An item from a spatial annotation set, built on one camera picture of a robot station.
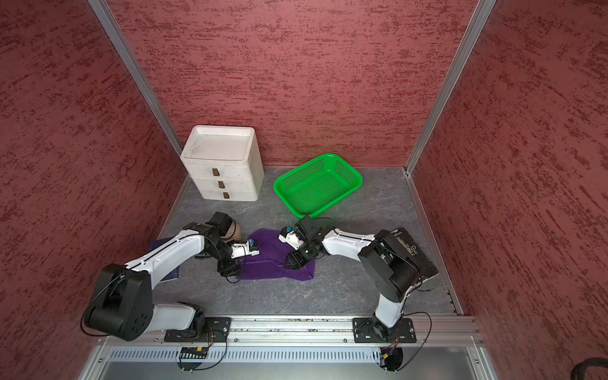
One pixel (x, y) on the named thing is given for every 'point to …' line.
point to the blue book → (156, 243)
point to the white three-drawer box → (225, 162)
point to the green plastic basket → (317, 184)
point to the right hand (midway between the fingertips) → (291, 266)
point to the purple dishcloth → (270, 262)
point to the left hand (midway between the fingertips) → (238, 266)
